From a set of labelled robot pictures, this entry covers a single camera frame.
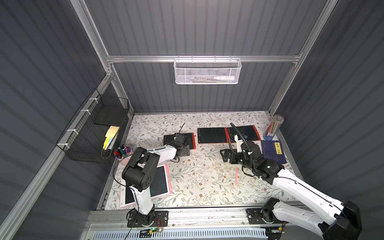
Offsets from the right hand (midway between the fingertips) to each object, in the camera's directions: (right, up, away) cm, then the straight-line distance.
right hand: (229, 150), depth 77 cm
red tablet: (-37, +4, +30) cm, 48 cm away
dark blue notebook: (+34, -3, +19) cm, 39 cm away
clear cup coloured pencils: (+32, +13, +15) cm, 38 cm away
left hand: (-27, -4, +20) cm, 34 cm away
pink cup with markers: (-59, -1, +5) cm, 59 cm away
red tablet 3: (-5, +6, +32) cm, 33 cm away
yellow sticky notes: (-60, +8, -5) cm, 61 cm away
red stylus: (-19, +2, +26) cm, 32 cm away
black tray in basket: (-62, +19, +1) cm, 65 cm away
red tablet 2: (+21, +8, +31) cm, 39 cm away
